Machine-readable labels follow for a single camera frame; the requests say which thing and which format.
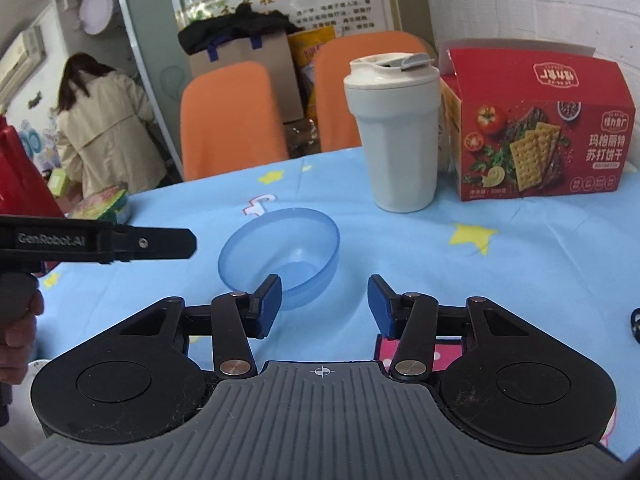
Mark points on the orange chair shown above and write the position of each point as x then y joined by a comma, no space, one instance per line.
345,90
230,120

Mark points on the red cracker box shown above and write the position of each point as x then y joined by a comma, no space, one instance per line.
545,130

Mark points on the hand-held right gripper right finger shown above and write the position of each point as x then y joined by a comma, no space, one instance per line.
380,305

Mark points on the blue plastic bowl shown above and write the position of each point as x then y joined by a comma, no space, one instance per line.
285,250

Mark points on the blue cartoon tablecloth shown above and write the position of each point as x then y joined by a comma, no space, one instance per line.
500,270

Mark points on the person's left hand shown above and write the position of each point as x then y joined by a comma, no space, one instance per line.
20,350

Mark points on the yellow snack packet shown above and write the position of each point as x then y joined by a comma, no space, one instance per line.
310,47

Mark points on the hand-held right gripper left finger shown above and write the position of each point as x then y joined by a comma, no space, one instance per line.
272,305

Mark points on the green instant noodle bowl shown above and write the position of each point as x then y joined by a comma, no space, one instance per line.
102,205

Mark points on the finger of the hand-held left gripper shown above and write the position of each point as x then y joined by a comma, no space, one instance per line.
160,242

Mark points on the black cloth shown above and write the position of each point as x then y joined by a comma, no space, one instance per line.
235,30

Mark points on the white tumbler with lid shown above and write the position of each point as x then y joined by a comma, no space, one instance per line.
395,135

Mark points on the round wall lamp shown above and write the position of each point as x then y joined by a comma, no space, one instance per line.
96,8

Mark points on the wall air conditioner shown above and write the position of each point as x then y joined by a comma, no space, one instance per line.
20,60

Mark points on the brown paper bag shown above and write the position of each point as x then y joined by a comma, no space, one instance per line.
272,60

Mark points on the red thermos jug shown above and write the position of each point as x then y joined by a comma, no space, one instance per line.
22,180

